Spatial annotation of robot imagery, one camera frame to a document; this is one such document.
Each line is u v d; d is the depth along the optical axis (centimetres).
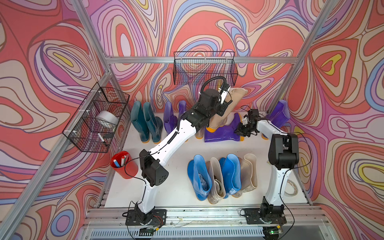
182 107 88
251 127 80
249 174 67
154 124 92
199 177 78
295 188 81
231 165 65
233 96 76
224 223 73
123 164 82
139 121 81
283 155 56
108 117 74
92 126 79
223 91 60
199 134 99
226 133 102
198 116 56
